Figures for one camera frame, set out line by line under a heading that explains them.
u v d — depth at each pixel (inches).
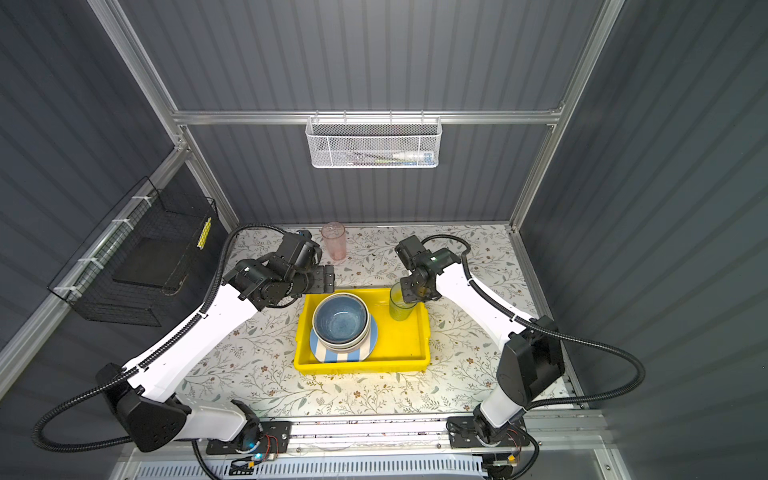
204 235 32.5
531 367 17.0
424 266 22.9
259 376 33.2
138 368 15.7
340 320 33.2
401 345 35.1
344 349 30.6
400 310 33.0
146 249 30.0
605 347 15.5
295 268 22.0
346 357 32.5
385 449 29.0
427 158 35.5
